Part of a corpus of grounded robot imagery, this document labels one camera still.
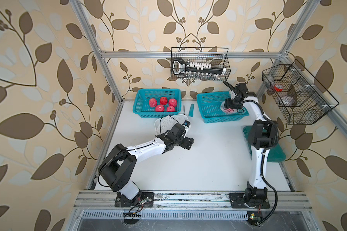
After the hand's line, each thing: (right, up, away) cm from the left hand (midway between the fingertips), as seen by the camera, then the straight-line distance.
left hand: (186, 136), depth 87 cm
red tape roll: (+52, +29, -7) cm, 60 cm away
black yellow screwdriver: (-1, +17, +28) cm, 33 cm away
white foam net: (-13, +7, +6) cm, 16 cm away
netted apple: (+30, +16, +11) cm, 36 cm away
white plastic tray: (-1, +11, +15) cm, 19 cm away
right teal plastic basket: (+18, +20, +18) cm, 33 cm away
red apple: (-11, +18, +20) cm, 29 cm away
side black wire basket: (+59, +21, -14) cm, 64 cm away
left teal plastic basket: (-23, +22, +27) cm, 42 cm away
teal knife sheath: (+6, +16, +28) cm, 33 cm away
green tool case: (+55, -11, -1) cm, 56 cm away
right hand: (+32, +20, +15) cm, 41 cm away
